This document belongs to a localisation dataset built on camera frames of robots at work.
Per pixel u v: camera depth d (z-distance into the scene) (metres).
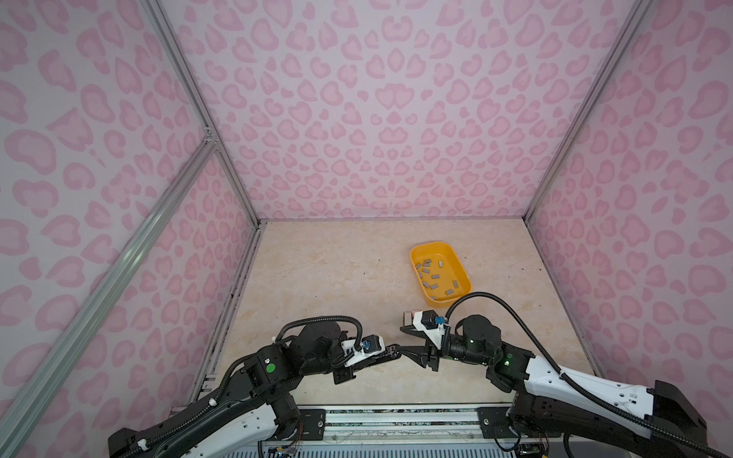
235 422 0.58
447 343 0.62
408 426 0.75
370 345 0.56
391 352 0.70
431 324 0.58
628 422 0.41
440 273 1.04
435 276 1.03
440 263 1.06
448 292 0.99
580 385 0.48
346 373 0.60
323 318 0.47
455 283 1.01
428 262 1.07
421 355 0.62
